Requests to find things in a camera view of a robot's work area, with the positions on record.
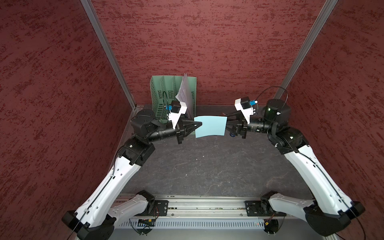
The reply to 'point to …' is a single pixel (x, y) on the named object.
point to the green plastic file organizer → (164, 89)
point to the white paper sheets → (184, 95)
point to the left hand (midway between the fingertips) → (198, 126)
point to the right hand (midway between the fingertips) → (220, 124)
